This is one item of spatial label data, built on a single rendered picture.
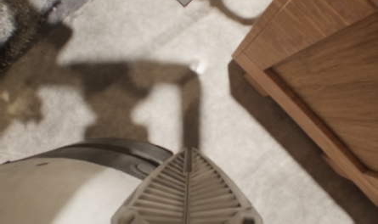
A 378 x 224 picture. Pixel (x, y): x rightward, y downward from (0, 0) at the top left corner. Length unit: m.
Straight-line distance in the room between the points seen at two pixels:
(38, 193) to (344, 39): 0.43
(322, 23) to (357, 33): 0.04
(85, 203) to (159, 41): 0.46
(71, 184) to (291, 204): 0.62
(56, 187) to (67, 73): 0.46
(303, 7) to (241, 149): 0.40
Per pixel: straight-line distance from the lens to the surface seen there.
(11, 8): 0.87
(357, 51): 0.29
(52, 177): 0.26
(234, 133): 0.50
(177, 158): 0.17
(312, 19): 0.26
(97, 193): 0.23
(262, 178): 0.57
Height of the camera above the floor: 0.47
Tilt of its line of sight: 89 degrees down
